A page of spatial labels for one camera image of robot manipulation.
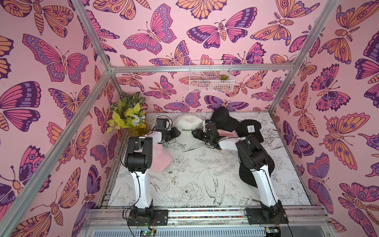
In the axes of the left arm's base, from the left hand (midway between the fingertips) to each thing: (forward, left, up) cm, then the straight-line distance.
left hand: (180, 132), depth 105 cm
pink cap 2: (-2, -33, 0) cm, 33 cm away
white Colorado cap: (+2, -4, +7) cm, 9 cm away
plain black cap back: (+11, -31, 0) cm, 33 cm away
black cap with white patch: (+3, -47, +2) cm, 47 cm away
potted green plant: (-3, +28, +22) cm, 36 cm away
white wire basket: (+22, -21, +31) cm, 43 cm away
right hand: (+1, -10, +1) cm, 11 cm away
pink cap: (-21, +10, +2) cm, 24 cm away
